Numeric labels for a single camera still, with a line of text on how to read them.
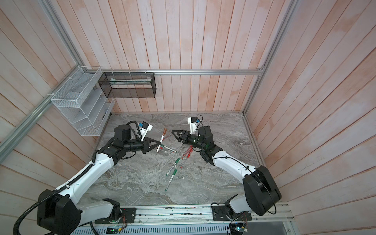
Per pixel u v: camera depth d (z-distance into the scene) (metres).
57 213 0.39
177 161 0.93
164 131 0.75
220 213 0.73
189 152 0.98
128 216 0.73
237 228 0.71
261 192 0.42
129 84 1.03
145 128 0.68
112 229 0.71
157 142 0.74
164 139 0.75
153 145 0.73
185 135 0.69
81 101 0.70
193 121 0.72
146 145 0.67
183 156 0.95
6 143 0.51
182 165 0.91
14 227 0.35
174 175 0.87
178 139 0.70
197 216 0.74
